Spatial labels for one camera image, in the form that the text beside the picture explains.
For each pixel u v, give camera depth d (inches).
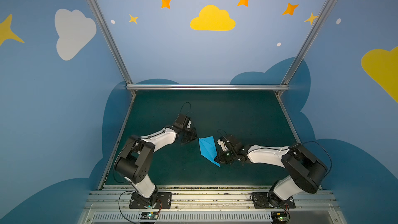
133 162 18.1
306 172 17.6
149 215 28.2
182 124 29.3
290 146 19.9
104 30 33.2
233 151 27.7
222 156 31.0
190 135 32.5
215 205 29.2
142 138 20.1
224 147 32.0
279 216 28.1
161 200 29.5
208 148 36.7
